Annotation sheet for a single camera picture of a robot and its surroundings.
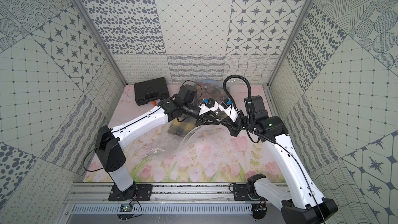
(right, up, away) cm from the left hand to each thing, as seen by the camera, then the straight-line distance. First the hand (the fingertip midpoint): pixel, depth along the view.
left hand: (223, 125), depth 66 cm
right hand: (+1, 0, +3) cm, 3 cm away
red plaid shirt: (-3, +17, +45) cm, 48 cm away
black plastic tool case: (-48, +18, +49) cm, 71 cm away
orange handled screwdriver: (-44, +8, +42) cm, 62 cm away
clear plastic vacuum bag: (-31, -15, +26) cm, 43 cm away
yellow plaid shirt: (-22, -5, +30) cm, 37 cm away
